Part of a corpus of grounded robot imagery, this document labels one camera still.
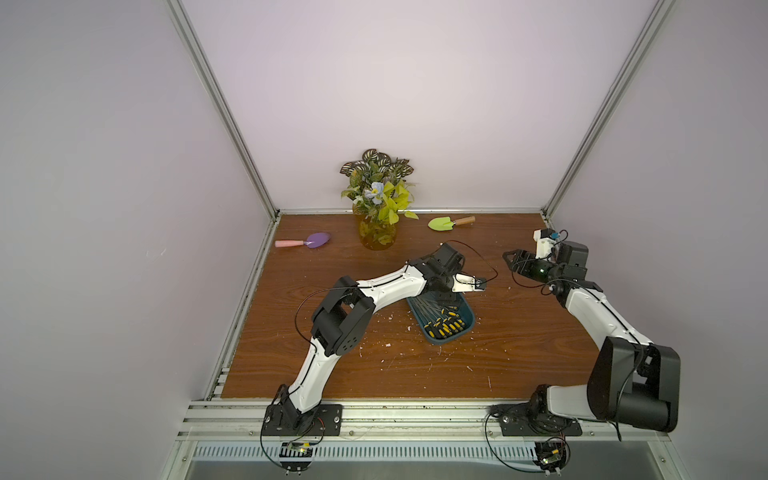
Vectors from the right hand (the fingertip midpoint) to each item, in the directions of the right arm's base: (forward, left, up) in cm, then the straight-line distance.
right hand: (517, 250), depth 86 cm
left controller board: (-50, +60, -19) cm, 81 cm away
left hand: (-6, +15, -10) cm, 19 cm away
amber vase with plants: (+15, +41, +8) cm, 45 cm away
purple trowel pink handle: (+15, +68, -15) cm, 71 cm away
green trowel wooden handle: (+27, +18, -17) cm, 36 cm away
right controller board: (-48, -2, -18) cm, 51 cm away
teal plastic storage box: (-15, +22, -16) cm, 31 cm away
